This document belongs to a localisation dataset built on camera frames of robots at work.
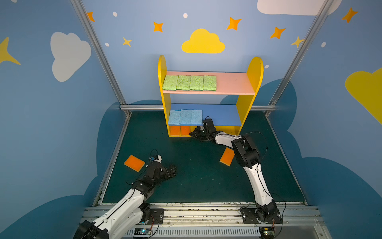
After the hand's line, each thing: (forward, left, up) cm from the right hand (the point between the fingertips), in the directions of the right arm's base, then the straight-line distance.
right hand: (188, 132), depth 104 cm
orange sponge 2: (+3, +3, -2) cm, 5 cm away
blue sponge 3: (+5, -5, +10) cm, 13 cm away
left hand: (-28, +8, 0) cm, 29 cm away
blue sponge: (+4, +9, +10) cm, 15 cm away
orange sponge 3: (-25, +32, -1) cm, 40 cm away
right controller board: (-55, -43, -6) cm, 70 cm away
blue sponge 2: (+4, +2, +10) cm, 11 cm away
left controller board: (-58, +18, -4) cm, 61 cm away
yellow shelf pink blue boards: (+26, 0, +11) cm, 28 cm away
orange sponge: (+1, +10, 0) cm, 10 cm away
